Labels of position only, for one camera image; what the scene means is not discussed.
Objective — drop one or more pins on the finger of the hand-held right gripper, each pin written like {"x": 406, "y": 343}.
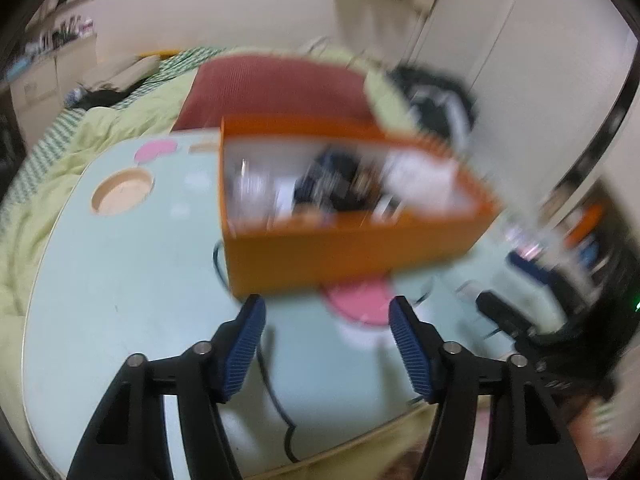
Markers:
{"x": 500, "y": 310}

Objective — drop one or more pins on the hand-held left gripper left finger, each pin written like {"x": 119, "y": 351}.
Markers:
{"x": 245, "y": 345}

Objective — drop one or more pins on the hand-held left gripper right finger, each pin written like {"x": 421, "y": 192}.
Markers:
{"x": 407, "y": 345}

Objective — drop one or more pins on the orange cardboard box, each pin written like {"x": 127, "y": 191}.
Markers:
{"x": 325, "y": 255}

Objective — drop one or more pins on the white cloth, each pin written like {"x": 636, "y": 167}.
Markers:
{"x": 425, "y": 180}

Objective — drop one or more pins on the black bundled item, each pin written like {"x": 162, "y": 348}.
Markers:
{"x": 340, "y": 175}

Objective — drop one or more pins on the pile of black clothes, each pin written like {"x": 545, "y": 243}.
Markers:
{"x": 430, "y": 110}

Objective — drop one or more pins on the white closet doors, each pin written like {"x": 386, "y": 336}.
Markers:
{"x": 525, "y": 60}

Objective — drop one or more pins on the light green duvet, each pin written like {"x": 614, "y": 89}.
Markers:
{"x": 125, "y": 120}

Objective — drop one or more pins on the dark red pillow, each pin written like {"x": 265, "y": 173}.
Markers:
{"x": 270, "y": 90}

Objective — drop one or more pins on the dark cloth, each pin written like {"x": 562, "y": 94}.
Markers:
{"x": 100, "y": 97}

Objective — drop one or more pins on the beige folded cloth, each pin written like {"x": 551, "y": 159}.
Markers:
{"x": 125, "y": 72}

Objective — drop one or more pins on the white low cabinet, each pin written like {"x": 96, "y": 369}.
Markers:
{"x": 45, "y": 80}

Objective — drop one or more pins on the clutter of toiletries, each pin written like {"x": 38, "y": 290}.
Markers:
{"x": 65, "y": 35}

